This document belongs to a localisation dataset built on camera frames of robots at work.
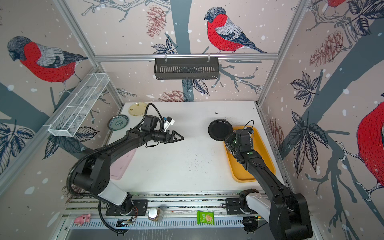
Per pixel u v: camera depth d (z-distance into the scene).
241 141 0.64
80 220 0.69
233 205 0.74
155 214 0.64
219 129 0.88
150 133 0.71
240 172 0.84
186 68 1.07
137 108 1.19
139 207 0.73
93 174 0.44
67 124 0.70
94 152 0.47
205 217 0.70
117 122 1.10
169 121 0.81
